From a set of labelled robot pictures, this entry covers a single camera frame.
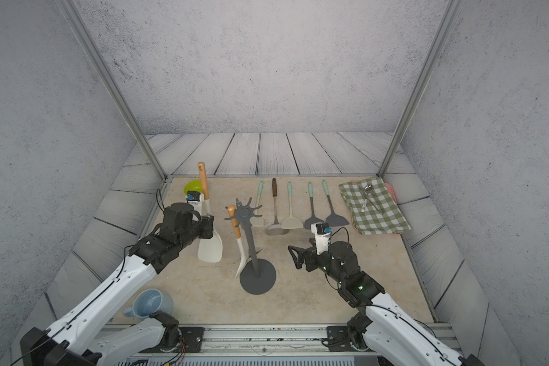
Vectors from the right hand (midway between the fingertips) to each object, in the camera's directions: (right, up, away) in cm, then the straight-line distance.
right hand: (301, 244), depth 75 cm
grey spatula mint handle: (+16, +5, +27) cm, 32 cm away
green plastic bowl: (-51, +20, +41) cm, 68 cm away
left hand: (-29, +9, +2) cm, 30 cm away
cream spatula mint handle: (-2, +4, +27) cm, 27 cm away
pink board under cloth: (+47, +19, +39) cm, 64 cm away
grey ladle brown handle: (-9, +1, +23) cm, 25 cm away
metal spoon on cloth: (+32, +10, +32) cm, 46 cm away
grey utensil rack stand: (-16, -15, +11) cm, 24 cm away
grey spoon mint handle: (+7, +5, +28) cm, 29 cm away
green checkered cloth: (+36, +9, +31) cm, 49 cm away
